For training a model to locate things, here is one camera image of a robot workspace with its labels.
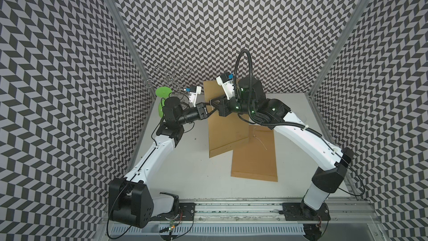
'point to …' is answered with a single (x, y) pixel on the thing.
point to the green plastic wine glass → (162, 92)
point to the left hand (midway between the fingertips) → (219, 108)
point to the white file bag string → (254, 135)
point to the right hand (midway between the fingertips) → (211, 105)
